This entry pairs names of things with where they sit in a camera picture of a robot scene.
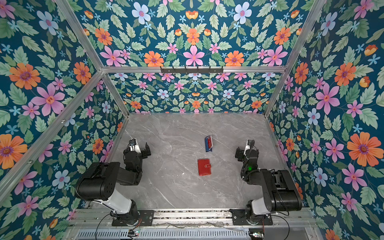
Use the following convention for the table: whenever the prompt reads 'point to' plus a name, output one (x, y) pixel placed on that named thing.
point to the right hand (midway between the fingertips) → (249, 147)
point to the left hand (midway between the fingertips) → (139, 143)
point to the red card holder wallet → (204, 167)
